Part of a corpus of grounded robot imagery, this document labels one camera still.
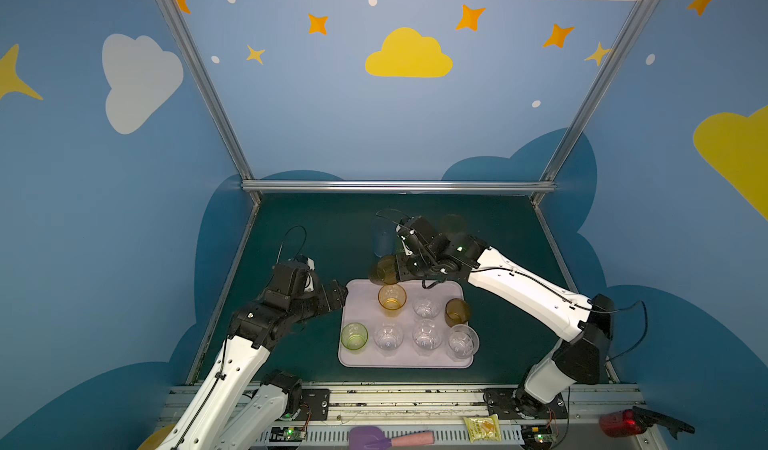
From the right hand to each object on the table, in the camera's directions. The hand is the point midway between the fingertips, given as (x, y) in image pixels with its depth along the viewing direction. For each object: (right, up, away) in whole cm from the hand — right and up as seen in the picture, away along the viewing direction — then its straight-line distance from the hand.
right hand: (398, 265), depth 76 cm
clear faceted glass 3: (+9, -22, +10) cm, 26 cm away
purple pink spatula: (-6, -41, -6) cm, 42 cm away
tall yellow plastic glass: (+21, +11, +28) cm, 37 cm away
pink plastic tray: (-11, -14, +15) cm, 23 cm away
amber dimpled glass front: (+18, -16, +13) cm, 27 cm away
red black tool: (+50, -31, -13) cm, 60 cm away
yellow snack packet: (+20, -38, -6) cm, 44 cm away
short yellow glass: (-1, -12, +15) cm, 20 cm away
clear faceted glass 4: (+19, -23, +8) cm, 31 cm away
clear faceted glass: (+9, -16, +14) cm, 23 cm away
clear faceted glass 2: (-3, -22, +8) cm, 24 cm away
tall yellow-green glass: (-12, -22, +8) cm, 26 cm away
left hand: (-15, -7, -2) cm, 17 cm away
